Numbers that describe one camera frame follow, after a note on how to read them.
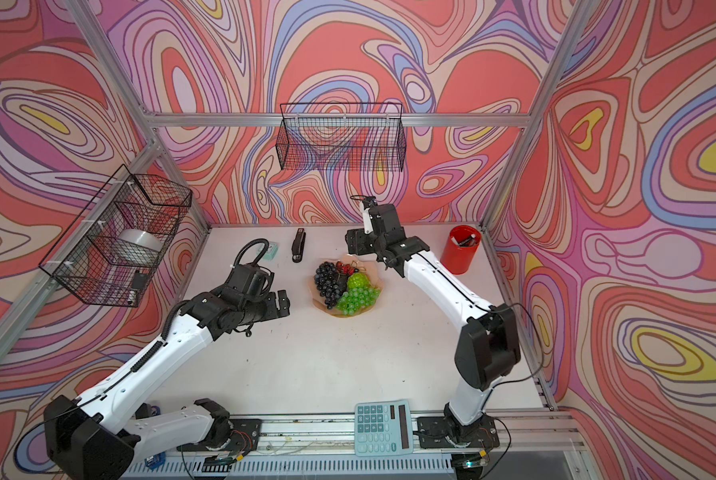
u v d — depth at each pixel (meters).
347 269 0.97
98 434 0.37
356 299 0.91
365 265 1.02
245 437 0.72
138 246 0.70
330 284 0.95
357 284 0.94
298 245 1.09
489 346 0.45
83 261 0.67
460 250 0.96
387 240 0.63
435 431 0.73
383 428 0.73
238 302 0.58
